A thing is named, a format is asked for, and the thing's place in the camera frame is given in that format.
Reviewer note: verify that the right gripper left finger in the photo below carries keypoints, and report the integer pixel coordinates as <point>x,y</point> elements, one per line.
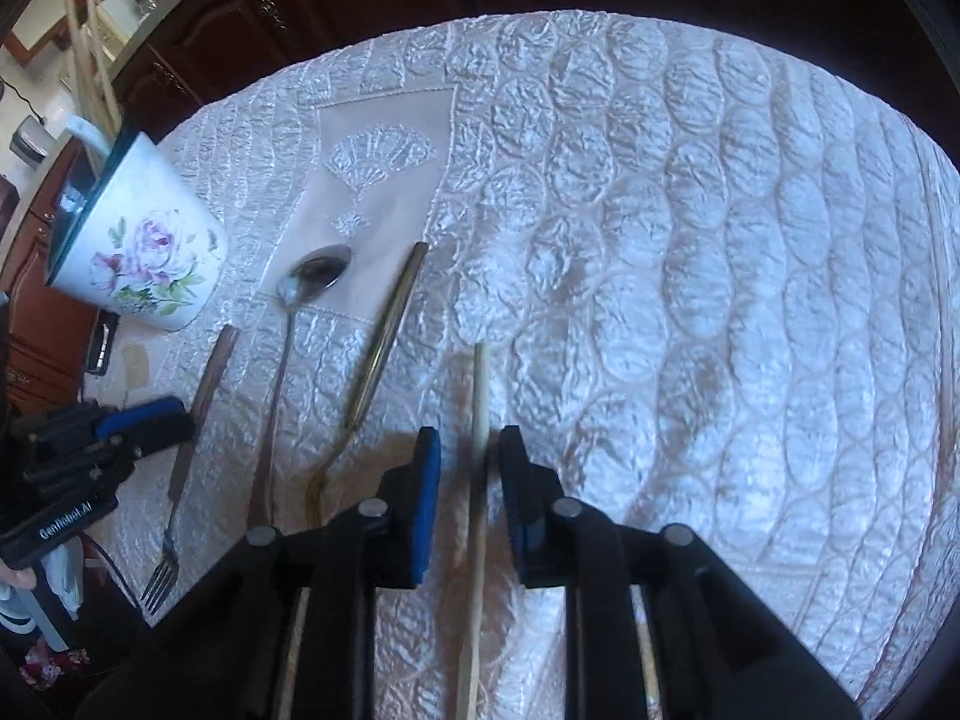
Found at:
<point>283,625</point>

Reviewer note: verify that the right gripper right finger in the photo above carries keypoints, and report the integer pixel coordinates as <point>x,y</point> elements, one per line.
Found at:
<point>719,651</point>

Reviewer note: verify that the white gloved left hand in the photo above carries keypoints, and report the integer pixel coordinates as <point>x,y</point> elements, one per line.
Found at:
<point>52,605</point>

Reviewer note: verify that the black phone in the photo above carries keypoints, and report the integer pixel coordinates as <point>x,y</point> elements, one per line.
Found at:
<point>100,343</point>

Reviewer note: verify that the white floral cup teal inside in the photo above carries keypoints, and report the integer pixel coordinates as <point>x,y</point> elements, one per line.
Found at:
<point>130,236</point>

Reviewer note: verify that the metal spoon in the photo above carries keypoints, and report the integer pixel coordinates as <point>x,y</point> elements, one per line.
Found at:
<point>301,284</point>

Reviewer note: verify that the white ceramic soup spoon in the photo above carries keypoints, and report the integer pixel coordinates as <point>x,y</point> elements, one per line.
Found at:
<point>89,134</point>

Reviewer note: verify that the white quilted table cloth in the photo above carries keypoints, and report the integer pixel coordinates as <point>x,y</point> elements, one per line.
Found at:
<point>719,286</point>

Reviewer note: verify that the chopstick standing in cup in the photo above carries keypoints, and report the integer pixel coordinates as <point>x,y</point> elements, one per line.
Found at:
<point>80,77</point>

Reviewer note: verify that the wooden handled fork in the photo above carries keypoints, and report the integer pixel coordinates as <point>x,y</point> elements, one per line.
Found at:
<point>166,573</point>

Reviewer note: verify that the gold handled fork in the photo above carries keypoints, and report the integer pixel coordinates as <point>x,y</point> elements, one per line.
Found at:
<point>369,375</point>

